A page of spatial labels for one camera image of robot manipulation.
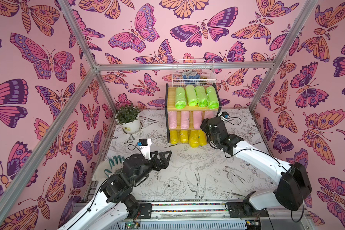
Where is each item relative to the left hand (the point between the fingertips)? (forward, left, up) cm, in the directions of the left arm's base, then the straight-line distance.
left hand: (166, 152), depth 67 cm
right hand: (+21, -23, -2) cm, 31 cm away
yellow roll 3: (+21, -17, -21) cm, 34 cm away
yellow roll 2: (+24, -10, -22) cm, 34 cm away
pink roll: (+23, -2, -4) cm, 24 cm away
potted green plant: (+29, +26, -7) cm, 40 cm away
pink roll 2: (+24, -10, -4) cm, 26 cm away
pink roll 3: (+25, -18, -5) cm, 31 cm away
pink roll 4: (+28, -25, -4) cm, 38 cm away
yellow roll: (+21, -3, -20) cm, 30 cm away
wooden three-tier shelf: (+23, -1, +8) cm, 24 cm away
